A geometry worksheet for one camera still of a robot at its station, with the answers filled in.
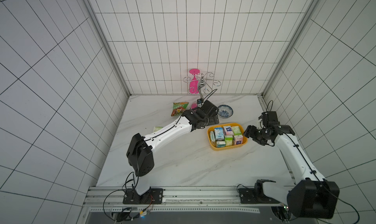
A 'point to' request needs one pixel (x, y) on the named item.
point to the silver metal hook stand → (199, 83)
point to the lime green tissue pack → (228, 140)
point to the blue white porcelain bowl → (224, 111)
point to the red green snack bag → (178, 107)
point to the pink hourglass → (194, 84)
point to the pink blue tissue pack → (228, 130)
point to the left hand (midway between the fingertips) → (207, 122)
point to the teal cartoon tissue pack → (221, 144)
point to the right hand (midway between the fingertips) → (242, 133)
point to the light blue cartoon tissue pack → (219, 134)
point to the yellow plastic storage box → (238, 140)
